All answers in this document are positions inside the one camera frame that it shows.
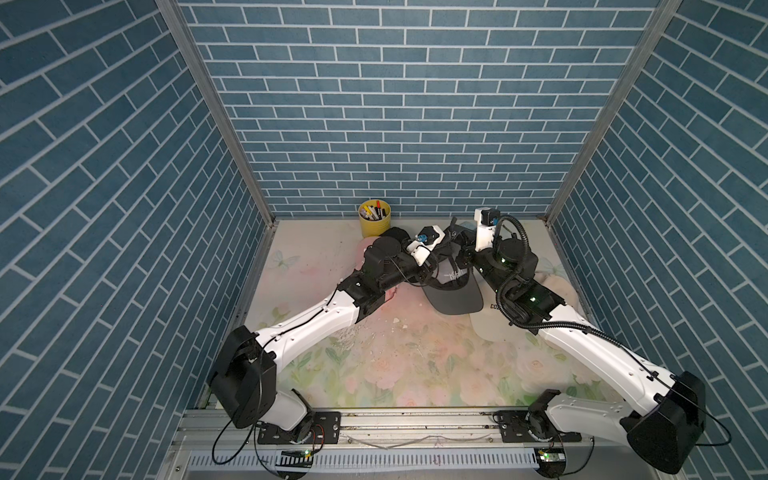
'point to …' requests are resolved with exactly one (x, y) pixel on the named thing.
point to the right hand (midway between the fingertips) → (464, 229)
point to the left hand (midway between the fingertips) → (450, 248)
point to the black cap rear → (397, 233)
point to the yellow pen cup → (375, 217)
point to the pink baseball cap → (398, 302)
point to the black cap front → (454, 289)
